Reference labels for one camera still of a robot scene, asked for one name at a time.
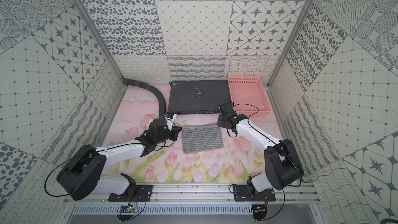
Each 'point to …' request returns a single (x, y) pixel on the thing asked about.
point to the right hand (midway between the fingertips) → (224, 122)
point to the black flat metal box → (197, 97)
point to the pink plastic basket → (249, 96)
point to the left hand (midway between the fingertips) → (179, 123)
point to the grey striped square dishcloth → (200, 137)
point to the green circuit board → (128, 208)
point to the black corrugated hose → (139, 83)
